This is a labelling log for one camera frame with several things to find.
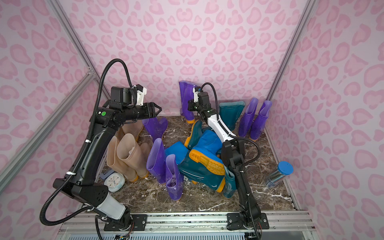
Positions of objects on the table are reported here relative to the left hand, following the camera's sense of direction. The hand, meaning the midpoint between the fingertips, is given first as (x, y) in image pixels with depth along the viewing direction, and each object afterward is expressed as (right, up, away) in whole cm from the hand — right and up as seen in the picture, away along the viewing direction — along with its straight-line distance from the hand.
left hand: (158, 108), depth 71 cm
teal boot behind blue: (+17, -14, +31) cm, 38 cm away
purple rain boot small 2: (+55, -5, +17) cm, 58 cm away
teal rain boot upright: (+38, 0, +18) cm, 42 cm away
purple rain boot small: (+48, -4, +18) cm, 52 cm away
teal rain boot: (+33, -35, -4) cm, 49 cm away
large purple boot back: (+11, +12, +25) cm, 30 cm away
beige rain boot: (-19, -24, -4) cm, 30 cm away
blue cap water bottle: (+59, -28, 0) cm, 66 cm away
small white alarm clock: (-28, -40, +14) cm, 50 cm away
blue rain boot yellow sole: (+26, -20, +21) cm, 39 cm away
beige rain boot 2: (-17, -22, +6) cm, 29 cm away
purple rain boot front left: (0, -24, -4) cm, 25 cm away
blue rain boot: (+7, -23, +25) cm, 34 cm away
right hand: (+13, +9, +26) cm, 31 cm away
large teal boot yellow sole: (+22, -32, +12) cm, 41 cm away
